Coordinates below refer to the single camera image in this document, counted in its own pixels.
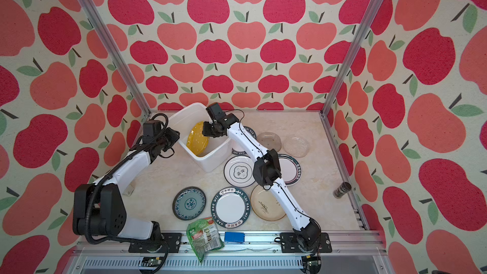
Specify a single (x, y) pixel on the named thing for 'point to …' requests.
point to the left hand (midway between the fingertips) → (181, 134)
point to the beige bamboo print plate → (266, 205)
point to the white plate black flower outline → (238, 171)
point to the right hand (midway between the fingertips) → (204, 134)
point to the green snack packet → (203, 236)
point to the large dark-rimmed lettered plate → (231, 207)
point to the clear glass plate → (296, 146)
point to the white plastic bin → (219, 152)
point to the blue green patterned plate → (189, 203)
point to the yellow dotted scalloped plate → (196, 141)
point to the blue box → (238, 237)
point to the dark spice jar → (343, 189)
